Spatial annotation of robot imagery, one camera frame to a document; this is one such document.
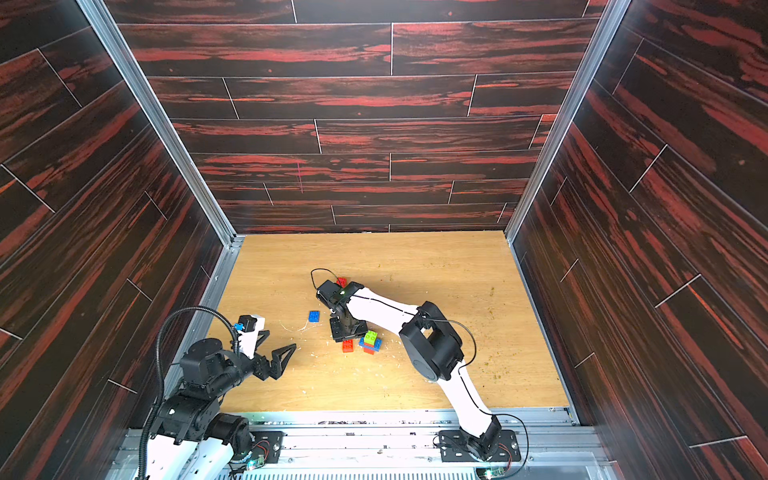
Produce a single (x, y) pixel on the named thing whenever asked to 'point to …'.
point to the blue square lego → (314, 316)
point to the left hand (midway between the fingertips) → (283, 340)
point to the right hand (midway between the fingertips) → (351, 332)
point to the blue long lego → (377, 344)
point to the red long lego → (348, 346)
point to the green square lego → (370, 337)
